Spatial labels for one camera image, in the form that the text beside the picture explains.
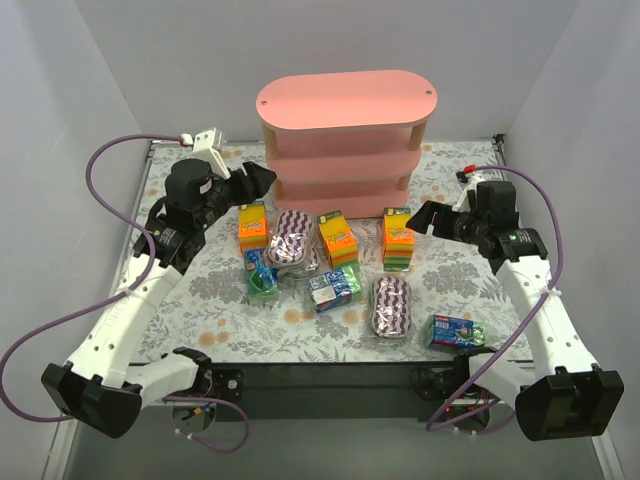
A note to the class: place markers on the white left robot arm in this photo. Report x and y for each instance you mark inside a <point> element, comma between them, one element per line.
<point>98,385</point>

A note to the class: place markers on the middle blue green sponge pack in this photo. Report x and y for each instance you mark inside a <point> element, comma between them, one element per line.
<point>335,288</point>

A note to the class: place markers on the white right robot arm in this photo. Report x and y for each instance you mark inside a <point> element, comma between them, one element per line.
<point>543,371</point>

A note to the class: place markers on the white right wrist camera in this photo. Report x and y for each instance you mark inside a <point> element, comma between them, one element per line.
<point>469,178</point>

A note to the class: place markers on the striped pink sponge pack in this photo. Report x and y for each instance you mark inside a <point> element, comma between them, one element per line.
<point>304,270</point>
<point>390,312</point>
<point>290,240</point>

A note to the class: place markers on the right blue green sponge pack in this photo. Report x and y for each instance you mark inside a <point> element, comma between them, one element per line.
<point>446,332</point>

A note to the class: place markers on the left blue green sponge pack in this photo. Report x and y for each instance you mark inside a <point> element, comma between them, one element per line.
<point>261,277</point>

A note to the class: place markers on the blue green sponge pack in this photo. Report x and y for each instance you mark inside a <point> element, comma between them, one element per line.
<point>261,277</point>
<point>335,288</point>
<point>446,332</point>

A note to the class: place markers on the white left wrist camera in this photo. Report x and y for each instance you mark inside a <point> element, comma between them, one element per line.
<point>208,146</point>

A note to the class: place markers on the pink three-tier shelf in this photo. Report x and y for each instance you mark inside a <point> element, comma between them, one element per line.
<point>346,141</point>

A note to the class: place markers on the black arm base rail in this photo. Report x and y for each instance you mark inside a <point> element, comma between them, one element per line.
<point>314,391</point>

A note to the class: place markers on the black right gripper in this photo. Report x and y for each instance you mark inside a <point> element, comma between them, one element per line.
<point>447,226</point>

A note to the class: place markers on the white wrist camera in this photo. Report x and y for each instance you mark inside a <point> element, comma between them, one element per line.
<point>469,178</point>
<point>208,146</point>

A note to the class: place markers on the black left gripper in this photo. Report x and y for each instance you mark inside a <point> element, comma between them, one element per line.
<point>240,183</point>

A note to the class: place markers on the orange sponge pack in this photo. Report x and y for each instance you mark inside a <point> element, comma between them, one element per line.
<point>398,240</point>
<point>252,226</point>
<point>338,240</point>

